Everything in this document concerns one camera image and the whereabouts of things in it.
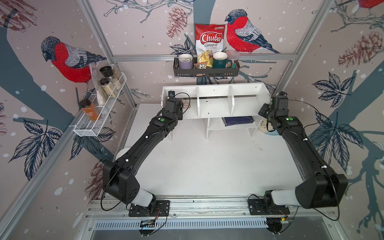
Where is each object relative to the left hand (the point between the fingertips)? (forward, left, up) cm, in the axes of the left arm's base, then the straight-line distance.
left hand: (178, 105), depth 81 cm
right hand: (0, -48, 0) cm, 48 cm away
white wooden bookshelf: (+2, -26, -3) cm, 27 cm away
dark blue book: (+1, -30, -15) cm, 33 cm away
